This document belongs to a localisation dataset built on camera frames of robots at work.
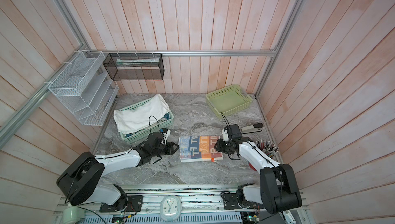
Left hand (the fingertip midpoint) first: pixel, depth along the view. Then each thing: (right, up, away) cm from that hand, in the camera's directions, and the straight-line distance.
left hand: (177, 149), depth 87 cm
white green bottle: (-44, -23, -21) cm, 54 cm away
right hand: (+24, +1, +2) cm, 24 cm away
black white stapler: (+49, +11, +11) cm, 52 cm away
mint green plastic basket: (-29, +7, +3) cm, 30 cm away
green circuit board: (+36, -28, -16) cm, 48 cm away
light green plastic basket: (+36, +30, +27) cm, 54 cm away
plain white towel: (-34, +17, +13) cm, 40 cm away
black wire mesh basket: (-31, +53, +17) cm, 64 cm away
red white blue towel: (+13, 0, +3) cm, 13 cm away
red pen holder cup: (+45, +5, -14) cm, 48 cm away
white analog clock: (-1, -23, -17) cm, 28 cm away
